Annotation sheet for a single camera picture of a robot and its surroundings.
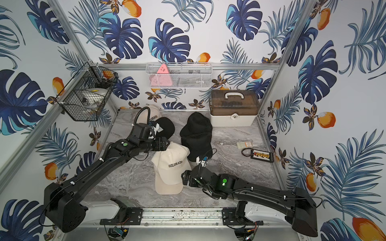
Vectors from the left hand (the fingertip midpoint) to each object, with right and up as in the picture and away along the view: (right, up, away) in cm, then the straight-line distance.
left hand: (163, 139), depth 79 cm
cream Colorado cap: (+5, -7, +3) cm, 9 cm away
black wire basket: (-41, +24, +1) cm, 48 cm away
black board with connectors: (+60, -11, +16) cm, 63 cm away
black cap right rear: (+18, +2, +21) cm, 28 cm away
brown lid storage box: (+43, +21, +33) cm, 58 cm away
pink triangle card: (-3, +36, +11) cm, 38 cm away
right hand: (+13, -18, -4) cm, 22 cm away
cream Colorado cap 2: (+2, -20, +2) cm, 20 cm away
